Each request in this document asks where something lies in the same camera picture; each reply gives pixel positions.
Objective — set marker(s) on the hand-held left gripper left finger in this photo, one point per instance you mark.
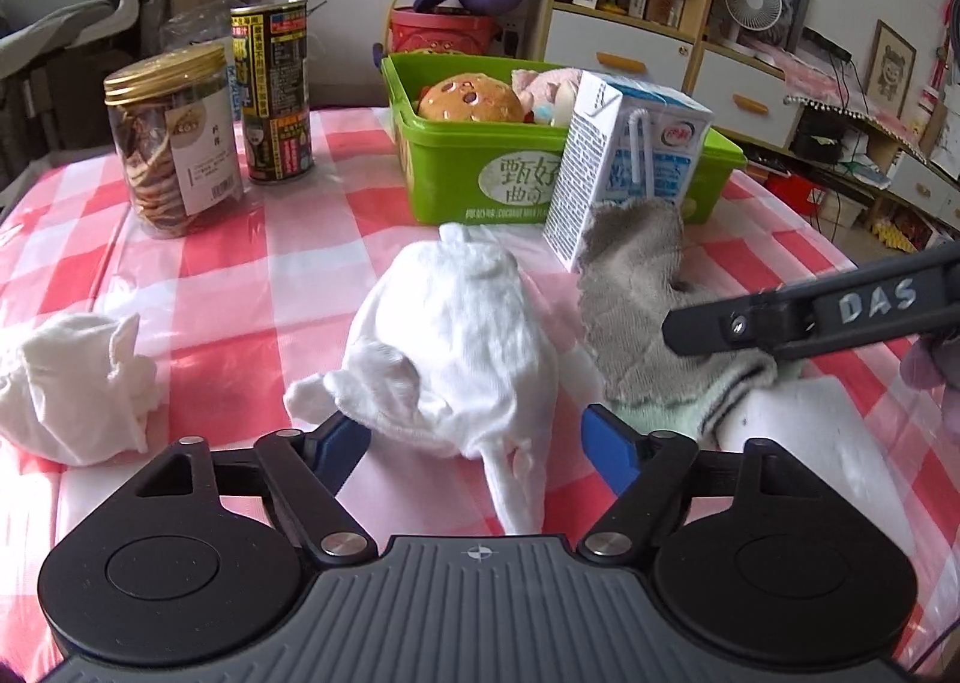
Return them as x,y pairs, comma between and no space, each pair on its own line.
341,450

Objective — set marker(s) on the pink plush rabbit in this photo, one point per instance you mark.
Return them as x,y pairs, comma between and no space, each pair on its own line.
547,87

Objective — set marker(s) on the dark framed picture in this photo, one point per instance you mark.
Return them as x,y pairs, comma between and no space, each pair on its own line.
796,1

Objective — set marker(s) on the red snack bucket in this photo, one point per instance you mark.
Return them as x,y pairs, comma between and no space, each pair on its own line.
442,35

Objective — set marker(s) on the grey terry sock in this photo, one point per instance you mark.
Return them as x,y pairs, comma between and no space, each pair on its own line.
630,293

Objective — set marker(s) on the red white checked tablecloth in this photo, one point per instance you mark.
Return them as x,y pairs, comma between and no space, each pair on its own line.
315,218

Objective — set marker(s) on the wooden framed cartoon picture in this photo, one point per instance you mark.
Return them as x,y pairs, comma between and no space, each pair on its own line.
892,68

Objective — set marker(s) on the person's right hand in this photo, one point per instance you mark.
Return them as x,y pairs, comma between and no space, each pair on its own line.
945,364

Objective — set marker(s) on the green plastic bin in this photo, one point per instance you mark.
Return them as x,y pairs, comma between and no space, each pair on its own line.
450,158

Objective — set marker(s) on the white cotton baby hat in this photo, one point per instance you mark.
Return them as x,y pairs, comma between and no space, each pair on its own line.
450,338

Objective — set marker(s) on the burger plush toy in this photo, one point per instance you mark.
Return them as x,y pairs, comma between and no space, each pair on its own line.
465,98

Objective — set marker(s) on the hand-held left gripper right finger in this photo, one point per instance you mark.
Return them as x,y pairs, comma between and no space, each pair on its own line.
607,450

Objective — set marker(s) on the clear white plastic bag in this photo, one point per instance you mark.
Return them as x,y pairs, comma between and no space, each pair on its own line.
195,23

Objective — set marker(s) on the light green striped sock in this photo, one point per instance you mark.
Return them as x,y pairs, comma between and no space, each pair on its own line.
675,413

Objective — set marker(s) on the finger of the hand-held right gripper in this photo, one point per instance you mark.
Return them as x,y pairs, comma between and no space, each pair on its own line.
862,301

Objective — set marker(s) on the white wooden shelf cabinet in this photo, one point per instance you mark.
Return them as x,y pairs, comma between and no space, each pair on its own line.
615,35

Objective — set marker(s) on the black yellow drink can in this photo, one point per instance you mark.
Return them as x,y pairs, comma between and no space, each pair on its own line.
274,98

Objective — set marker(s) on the pink patterned cloth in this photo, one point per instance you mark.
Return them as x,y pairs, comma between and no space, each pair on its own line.
817,79

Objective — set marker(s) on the white blue milk carton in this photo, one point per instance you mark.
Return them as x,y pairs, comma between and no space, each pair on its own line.
600,166

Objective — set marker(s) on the cookie jar with gold lid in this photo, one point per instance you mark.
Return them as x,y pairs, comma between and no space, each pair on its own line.
187,151

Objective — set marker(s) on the crumpled white sock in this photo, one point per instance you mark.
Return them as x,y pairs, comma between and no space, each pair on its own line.
67,391

